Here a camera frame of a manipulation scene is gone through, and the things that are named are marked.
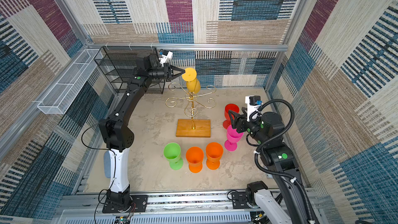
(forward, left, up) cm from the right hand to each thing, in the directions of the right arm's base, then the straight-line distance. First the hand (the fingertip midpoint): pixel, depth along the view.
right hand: (235, 112), depth 66 cm
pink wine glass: (-3, -1, -17) cm, 18 cm away
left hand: (+23, +22, +5) cm, 32 cm away
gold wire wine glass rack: (+12, +20, -31) cm, 38 cm away
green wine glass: (-6, +30, -24) cm, 39 cm away
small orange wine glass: (-10, +18, -22) cm, 30 cm away
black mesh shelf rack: (+50, +69, -9) cm, 86 cm away
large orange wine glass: (-7, +9, -24) cm, 26 cm away
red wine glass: (+16, -3, -17) cm, 24 cm away
